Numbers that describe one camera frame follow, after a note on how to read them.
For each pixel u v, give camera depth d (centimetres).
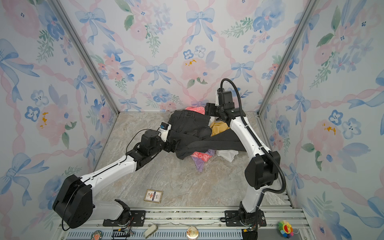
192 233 70
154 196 80
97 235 69
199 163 92
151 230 69
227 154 88
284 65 90
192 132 92
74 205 41
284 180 41
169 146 74
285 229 70
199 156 93
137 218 75
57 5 68
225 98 63
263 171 47
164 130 70
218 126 97
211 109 75
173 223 73
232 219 72
